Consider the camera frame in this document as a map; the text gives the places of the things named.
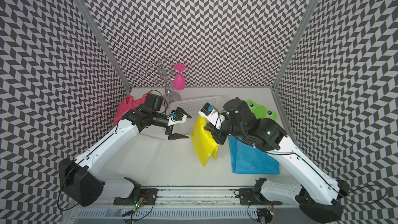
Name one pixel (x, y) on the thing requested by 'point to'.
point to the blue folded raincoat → (246, 159)
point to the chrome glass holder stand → (164, 71)
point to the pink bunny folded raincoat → (129, 103)
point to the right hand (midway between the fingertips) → (208, 130)
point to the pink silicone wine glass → (179, 80)
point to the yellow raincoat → (203, 141)
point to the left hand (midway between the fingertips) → (187, 125)
